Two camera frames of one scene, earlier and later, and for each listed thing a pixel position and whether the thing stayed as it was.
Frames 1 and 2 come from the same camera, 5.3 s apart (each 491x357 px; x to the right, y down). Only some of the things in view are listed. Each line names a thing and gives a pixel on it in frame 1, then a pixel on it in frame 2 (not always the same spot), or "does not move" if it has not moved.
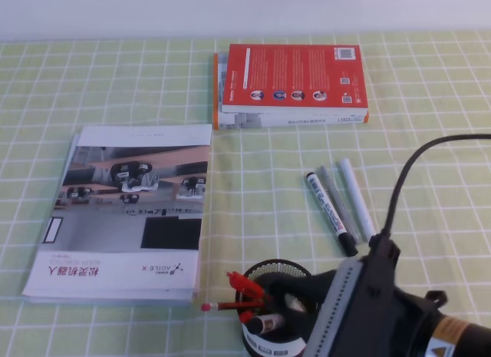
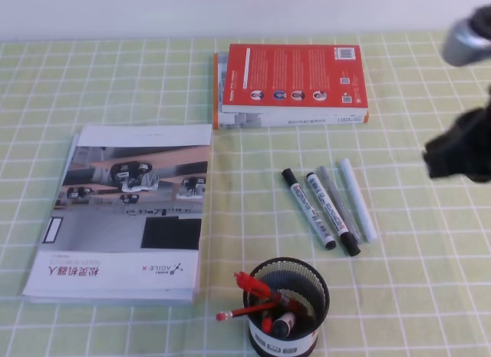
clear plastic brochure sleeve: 125,224 does not move
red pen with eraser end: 229,305 -> 227,315
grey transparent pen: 339,204 does not move
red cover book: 308,79 does not move
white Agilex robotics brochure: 127,215 does not move
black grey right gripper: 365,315 -> 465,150
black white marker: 265,323 -> 329,242
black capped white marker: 347,241 does not move
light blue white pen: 368,229 does not move
